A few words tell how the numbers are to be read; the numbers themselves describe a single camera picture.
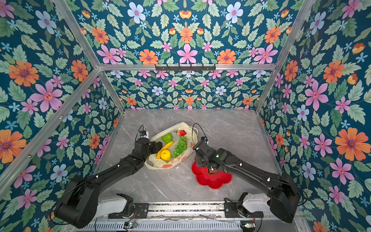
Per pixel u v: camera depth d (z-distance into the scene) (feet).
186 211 2.46
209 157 1.91
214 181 2.71
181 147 3.06
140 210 2.41
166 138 3.14
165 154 2.92
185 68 3.05
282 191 1.29
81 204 1.34
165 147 3.14
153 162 2.82
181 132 3.33
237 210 2.13
